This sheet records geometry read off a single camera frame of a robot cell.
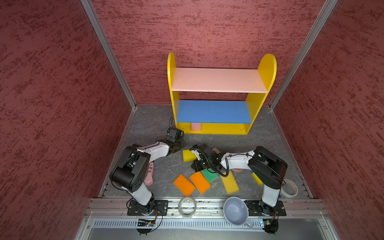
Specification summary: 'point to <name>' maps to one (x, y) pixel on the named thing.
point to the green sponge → (210, 176)
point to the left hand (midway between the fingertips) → (184, 145)
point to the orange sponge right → (200, 181)
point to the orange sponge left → (184, 184)
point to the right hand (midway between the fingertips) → (191, 169)
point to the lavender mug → (236, 212)
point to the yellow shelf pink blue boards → (195, 117)
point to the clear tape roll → (179, 208)
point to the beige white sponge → (216, 150)
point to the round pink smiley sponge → (238, 170)
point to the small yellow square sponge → (188, 156)
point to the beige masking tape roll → (289, 189)
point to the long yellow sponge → (229, 183)
